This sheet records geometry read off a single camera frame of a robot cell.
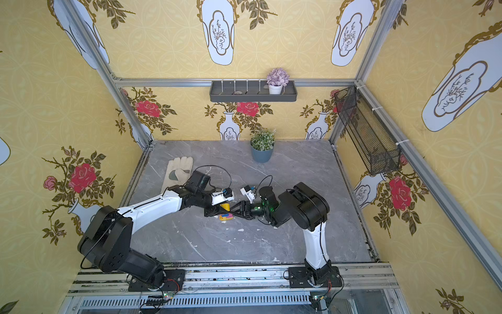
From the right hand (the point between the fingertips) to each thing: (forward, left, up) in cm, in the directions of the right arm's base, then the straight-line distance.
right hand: (234, 219), depth 88 cm
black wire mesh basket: (+24, -63, +21) cm, 70 cm away
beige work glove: (+26, +34, 0) cm, 43 cm away
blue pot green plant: (+36, -11, +12) cm, 39 cm away
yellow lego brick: (+3, +3, +8) cm, 9 cm away
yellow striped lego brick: (+1, +4, +2) cm, 4 cm away
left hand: (+4, +3, +5) cm, 8 cm away
